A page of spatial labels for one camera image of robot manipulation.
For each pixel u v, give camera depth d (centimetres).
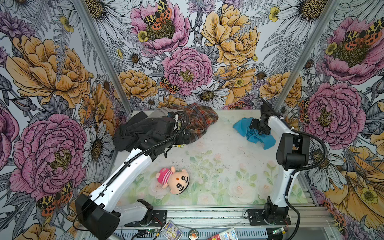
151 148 47
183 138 65
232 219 76
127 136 99
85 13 73
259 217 74
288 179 59
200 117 112
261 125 85
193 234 70
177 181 78
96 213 37
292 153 56
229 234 67
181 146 99
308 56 89
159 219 73
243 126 108
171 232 69
